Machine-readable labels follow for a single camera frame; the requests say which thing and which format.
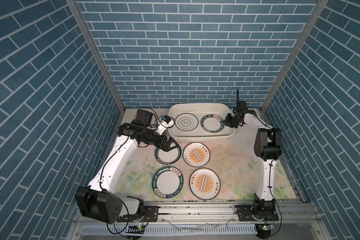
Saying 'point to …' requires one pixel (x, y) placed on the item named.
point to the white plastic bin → (200, 122)
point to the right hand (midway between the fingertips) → (222, 120)
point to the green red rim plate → (171, 156)
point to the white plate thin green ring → (186, 122)
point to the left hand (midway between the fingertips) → (171, 141)
